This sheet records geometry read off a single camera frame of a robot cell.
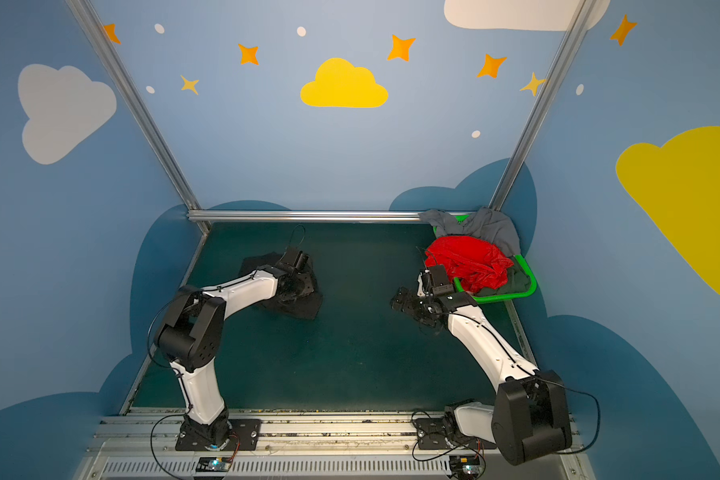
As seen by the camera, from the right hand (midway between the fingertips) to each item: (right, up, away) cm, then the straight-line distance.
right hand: (405, 303), depth 86 cm
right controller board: (+13, -37, -14) cm, 42 cm away
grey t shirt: (+34, +26, +25) cm, 49 cm away
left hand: (-29, +3, +13) cm, 32 cm away
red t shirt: (+24, +11, +7) cm, 27 cm away
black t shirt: (-32, -4, +15) cm, 36 cm away
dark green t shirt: (+35, +6, +5) cm, 36 cm away
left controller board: (-48, -36, -15) cm, 62 cm away
